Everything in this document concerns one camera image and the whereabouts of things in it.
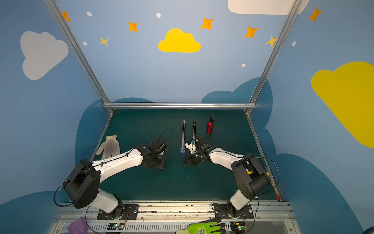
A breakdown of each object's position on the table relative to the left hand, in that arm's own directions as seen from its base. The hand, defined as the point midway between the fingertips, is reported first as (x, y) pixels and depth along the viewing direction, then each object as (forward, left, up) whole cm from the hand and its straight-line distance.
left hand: (165, 165), depth 86 cm
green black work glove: (-29, -24, -4) cm, 38 cm away
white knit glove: (+14, +39, -4) cm, 42 cm away
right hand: (+3, -12, +1) cm, 12 cm away
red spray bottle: (+29, -29, +4) cm, 41 cm away
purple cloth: (-30, +39, -4) cm, 49 cm away
